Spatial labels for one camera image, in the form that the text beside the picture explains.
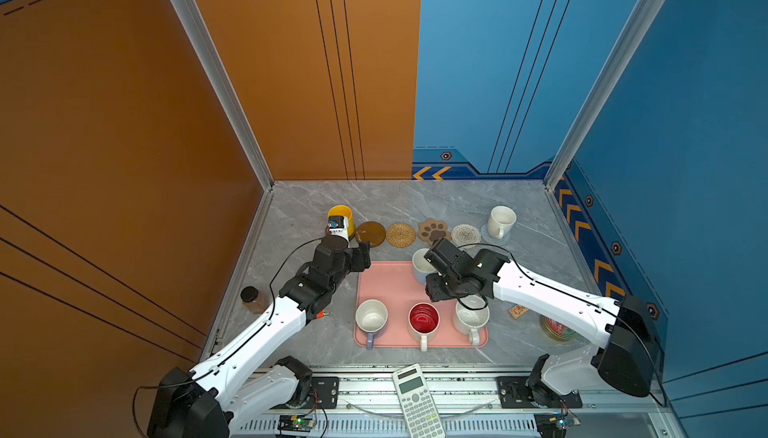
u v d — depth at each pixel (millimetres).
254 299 777
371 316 837
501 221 963
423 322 842
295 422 709
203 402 391
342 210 990
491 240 1023
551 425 700
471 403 725
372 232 1054
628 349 393
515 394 725
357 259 696
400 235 1042
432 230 1052
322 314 866
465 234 1044
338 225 681
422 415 696
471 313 849
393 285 942
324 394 730
